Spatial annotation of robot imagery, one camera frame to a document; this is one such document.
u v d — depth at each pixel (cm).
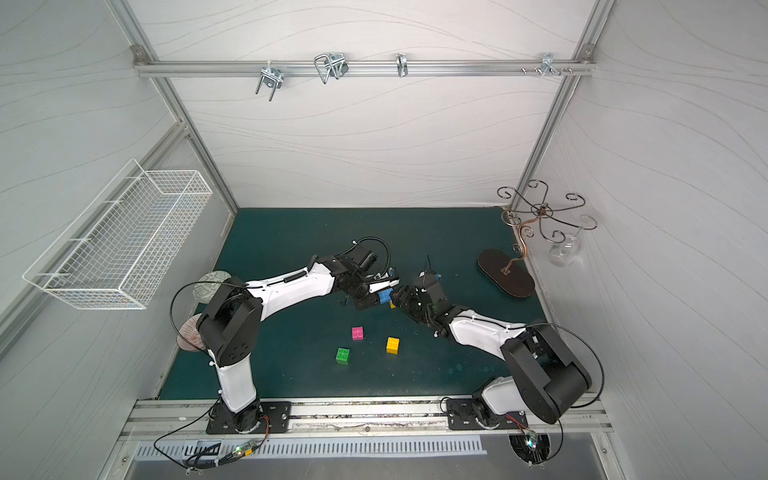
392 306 92
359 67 78
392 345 82
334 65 77
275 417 73
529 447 72
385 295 88
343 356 81
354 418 75
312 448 70
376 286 78
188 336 83
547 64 76
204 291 95
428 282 68
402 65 78
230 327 48
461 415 73
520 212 78
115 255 68
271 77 78
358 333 86
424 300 68
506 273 100
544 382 43
